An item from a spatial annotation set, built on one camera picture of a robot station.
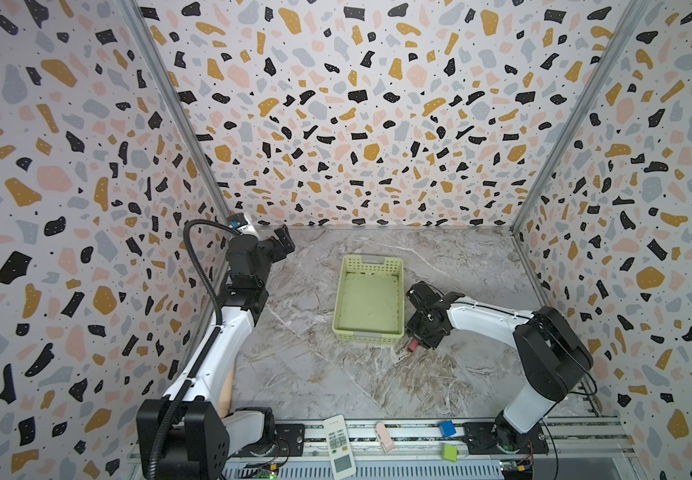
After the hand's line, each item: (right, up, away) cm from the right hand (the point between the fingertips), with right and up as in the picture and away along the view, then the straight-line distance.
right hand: (403, 331), depth 90 cm
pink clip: (-7, -21, -17) cm, 28 cm away
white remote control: (-18, -23, -19) cm, 34 cm away
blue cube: (+9, -21, -15) cm, 27 cm away
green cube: (+9, -24, -19) cm, 32 cm away
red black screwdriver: (+3, -3, -2) cm, 4 cm away
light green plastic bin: (-10, +7, +10) cm, 16 cm away
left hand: (-36, +31, -14) cm, 49 cm away
